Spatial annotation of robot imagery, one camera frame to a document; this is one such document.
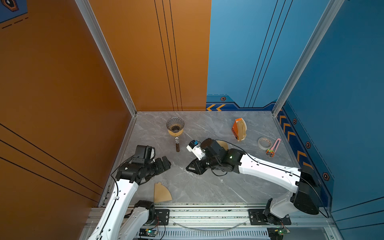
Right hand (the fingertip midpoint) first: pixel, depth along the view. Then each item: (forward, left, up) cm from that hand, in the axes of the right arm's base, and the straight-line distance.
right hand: (187, 167), depth 71 cm
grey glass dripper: (+31, +9, -4) cm, 32 cm away
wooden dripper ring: (+25, +9, -6) cm, 27 cm away
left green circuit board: (-23, +19, -19) cm, 36 cm away
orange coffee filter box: (+33, -33, -12) cm, 49 cm away
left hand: (+3, +12, -3) cm, 13 cm away
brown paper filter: (-6, +15, -18) cm, 25 cm away
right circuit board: (-24, -42, -20) cm, 52 cm away
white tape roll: (+26, -51, -19) cm, 60 cm away
